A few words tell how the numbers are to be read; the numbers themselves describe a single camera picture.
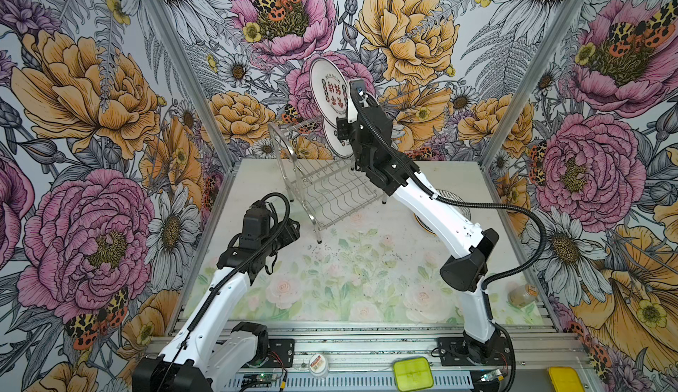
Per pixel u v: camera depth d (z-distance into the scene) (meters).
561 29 0.81
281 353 0.74
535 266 0.96
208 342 0.42
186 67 0.89
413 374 0.70
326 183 1.10
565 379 0.71
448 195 1.05
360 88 0.55
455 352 0.73
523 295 0.78
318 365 0.64
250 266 0.55
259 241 0.61
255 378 0.71
